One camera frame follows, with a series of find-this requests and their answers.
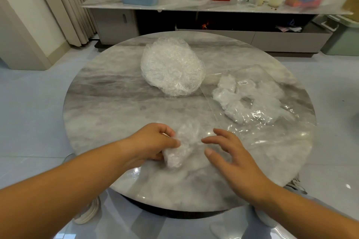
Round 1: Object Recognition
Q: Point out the person's left hand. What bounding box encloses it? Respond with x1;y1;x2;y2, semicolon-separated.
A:
120;123;181;170

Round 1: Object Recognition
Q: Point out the person's right hand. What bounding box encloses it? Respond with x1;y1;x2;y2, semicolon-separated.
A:
202;128;277;204

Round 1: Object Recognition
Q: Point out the clear plastic cap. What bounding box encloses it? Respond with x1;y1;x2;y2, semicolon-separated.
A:
163;123;202;170

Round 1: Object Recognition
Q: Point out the clear bag of caps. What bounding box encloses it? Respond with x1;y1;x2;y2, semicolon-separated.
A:
212;75;287;125

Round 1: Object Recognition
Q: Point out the clear plastic bag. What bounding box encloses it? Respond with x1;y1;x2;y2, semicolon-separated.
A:
202;67;316;143

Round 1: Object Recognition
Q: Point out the pile of clear plastic caps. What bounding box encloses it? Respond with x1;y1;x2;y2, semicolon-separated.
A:
140;37;206;97

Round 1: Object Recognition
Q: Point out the person's left forearm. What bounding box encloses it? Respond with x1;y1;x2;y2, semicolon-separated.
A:
0;142;138;239

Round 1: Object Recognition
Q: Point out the person's right forearm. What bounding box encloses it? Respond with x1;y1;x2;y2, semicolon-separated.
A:
255;183;359;239

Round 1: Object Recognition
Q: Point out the green storage bin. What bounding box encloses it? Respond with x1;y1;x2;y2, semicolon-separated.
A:
321;15;359;56

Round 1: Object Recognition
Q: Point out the grey sneaker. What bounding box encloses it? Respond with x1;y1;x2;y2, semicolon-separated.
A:
283;176;308;195
63;153;102;226

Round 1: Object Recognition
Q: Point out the black table base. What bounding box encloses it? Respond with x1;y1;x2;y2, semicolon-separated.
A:
112;188;236;218

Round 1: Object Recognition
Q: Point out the long grey low cabinet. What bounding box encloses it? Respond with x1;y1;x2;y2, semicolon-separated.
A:
81;0;351;55

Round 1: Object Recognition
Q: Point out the beige curtain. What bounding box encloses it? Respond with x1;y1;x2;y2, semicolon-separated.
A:
28;0;97;46

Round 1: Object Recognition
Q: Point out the brown cardboard box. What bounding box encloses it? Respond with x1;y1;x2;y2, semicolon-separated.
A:
342;0;359;22

